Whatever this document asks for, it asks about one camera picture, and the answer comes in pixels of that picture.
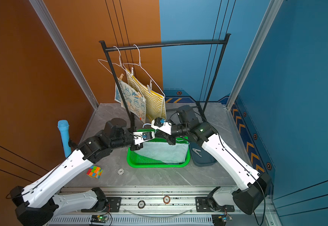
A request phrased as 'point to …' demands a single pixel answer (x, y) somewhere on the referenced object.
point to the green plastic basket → (136, 159)
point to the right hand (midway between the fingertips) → (157, 132)
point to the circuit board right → (219, 220)
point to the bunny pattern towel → (135, 101)
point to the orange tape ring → (169, 199)
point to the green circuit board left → (98, 218)
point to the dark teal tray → (200, 157)
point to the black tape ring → (139, 207)
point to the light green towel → (163, 151)
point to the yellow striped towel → (155, 104)
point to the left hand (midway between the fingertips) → (149, 131)
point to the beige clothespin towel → (195, 150)
